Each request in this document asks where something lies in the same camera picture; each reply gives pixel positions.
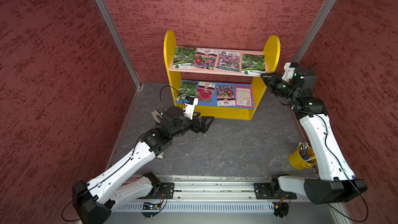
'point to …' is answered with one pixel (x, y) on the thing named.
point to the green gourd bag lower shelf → (187, 88)
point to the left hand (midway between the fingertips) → (205, 119)
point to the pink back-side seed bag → (243, 96)
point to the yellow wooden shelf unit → (227, 83)
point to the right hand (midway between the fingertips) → (259, 78)
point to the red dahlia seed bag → (205, 91)
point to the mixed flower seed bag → (225, 96)
